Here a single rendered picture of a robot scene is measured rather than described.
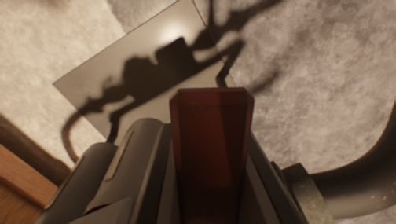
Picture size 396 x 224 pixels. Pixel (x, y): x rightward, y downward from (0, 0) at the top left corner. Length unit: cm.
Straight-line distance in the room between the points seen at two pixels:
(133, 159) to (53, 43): 43
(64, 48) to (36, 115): 23
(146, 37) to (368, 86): 62
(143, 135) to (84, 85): 36
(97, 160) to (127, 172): 11
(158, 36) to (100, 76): 19
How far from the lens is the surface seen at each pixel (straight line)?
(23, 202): 80
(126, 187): 23
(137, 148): 27
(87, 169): 34
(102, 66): 58
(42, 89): 70
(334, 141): 81
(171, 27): 52
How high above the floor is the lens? 52
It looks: 61 degrees down
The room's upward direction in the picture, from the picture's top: 176 degrees clockwise
